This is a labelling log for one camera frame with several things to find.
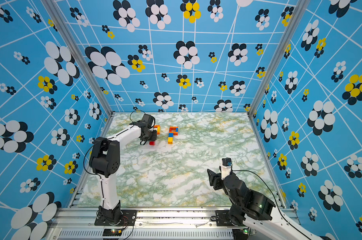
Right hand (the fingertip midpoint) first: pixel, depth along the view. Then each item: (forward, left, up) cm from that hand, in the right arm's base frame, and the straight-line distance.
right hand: (215, 169), depth 72 cm
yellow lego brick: (+27, +26, -15) cm, 41 cm away
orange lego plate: (+37, +25, -15) cm, 47 cm away
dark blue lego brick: (+32, +26, -14) cm, 44 cm away
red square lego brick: (+23, +38, -12) cm, 46 cm away
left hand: (+29, +36, -12) cm, 48 cm away
